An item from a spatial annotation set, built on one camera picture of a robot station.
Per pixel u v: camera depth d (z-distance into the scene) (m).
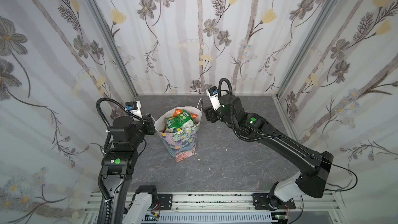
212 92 0.58
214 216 0.78
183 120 0.78
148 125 0.56
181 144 0.77
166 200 0.73
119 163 0.42
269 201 0.66
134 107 0.53
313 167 0.41
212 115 0.61
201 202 0.75
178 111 0.81
